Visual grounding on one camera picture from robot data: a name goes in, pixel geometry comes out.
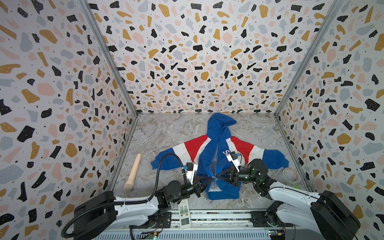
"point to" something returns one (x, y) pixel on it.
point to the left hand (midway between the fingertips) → (213, 179)
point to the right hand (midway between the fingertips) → (216, 176)
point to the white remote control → (184, 214)
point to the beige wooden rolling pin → (129, 186)
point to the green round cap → (296, 186)
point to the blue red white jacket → (220, 156)
